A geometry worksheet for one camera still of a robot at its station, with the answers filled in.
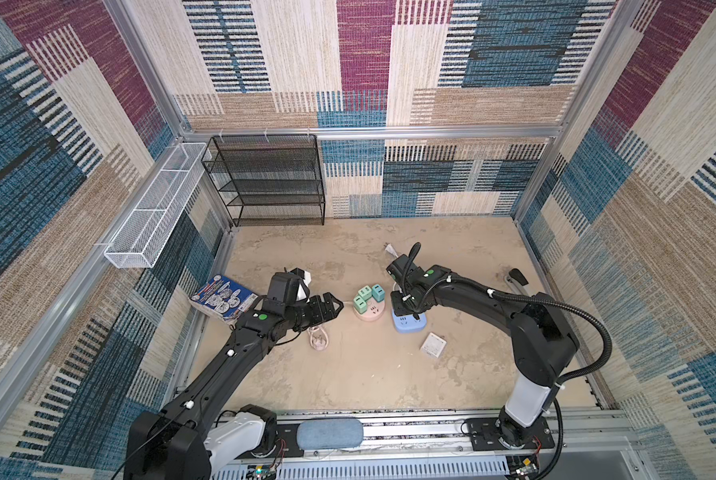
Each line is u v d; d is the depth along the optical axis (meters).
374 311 0.93
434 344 0.87
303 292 0.65
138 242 0.71
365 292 0.92
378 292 0.92
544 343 0.47
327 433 0.72
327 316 0.71
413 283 0.68
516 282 0.99
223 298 0.96
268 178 1.08
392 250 1.11
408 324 0.90
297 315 0.67
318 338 0.88
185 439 0.38
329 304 0.73
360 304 0.89
